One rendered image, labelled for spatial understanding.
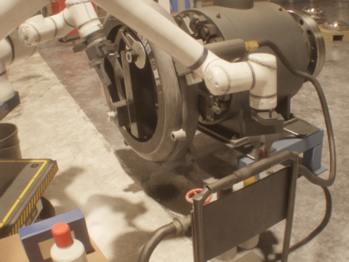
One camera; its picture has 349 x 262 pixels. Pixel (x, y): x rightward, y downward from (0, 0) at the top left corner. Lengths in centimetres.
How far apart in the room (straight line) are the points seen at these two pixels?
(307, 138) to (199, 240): 112
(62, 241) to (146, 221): 119
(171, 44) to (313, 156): 119
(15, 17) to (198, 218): 68
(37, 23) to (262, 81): 78
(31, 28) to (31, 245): 77
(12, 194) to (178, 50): 88
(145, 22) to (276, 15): 100
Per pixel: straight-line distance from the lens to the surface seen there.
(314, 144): 211
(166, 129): 155
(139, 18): 116
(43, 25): 142
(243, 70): 116
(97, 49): 137
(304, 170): 136
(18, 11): 98
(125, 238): 178
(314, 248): 169
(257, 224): 124
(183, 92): 146
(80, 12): 142
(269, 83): 120
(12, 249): 107
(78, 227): 92
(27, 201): 155
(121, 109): 177
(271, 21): 196
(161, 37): 118
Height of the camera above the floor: 109
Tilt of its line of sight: 24 degrees down
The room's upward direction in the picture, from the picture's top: 5 degrees counter-clockwise
